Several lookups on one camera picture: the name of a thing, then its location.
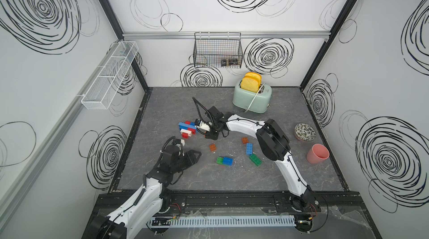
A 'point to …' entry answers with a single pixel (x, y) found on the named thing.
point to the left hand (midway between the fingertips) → (198, 156)
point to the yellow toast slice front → (250, 83)
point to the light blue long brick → (182, 125)
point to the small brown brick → (244, 140)
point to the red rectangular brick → (193, 130)
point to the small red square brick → (185, 135)
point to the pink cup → (317, 153)
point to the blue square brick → (227, 161)
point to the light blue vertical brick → (249, 148)
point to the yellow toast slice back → (254, 75)
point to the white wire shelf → (102, 90)
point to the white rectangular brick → (184, 130)
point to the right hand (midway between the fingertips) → (208, 132)
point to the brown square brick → (212, 147)
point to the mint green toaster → (243, 98)
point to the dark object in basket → (229, 62)
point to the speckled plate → (305, 132)
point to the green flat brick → (256, 160)
